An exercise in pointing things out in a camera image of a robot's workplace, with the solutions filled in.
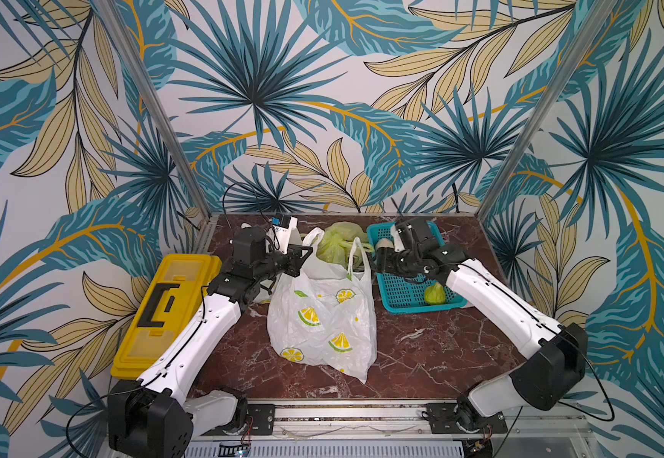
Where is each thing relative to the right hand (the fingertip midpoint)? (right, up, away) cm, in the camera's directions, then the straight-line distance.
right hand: (381, 262), depth 81 cm
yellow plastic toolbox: (-58, -9, -4) cm, 59 cm away
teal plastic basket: (+8, -12, +17) cm, 22 cm away
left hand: (-20, +3, -6) cm, 21 cm away
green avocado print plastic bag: (-13, +5, +12) cm, 19 cm away
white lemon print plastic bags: (-15, -14, -6) cm, 21 cm away
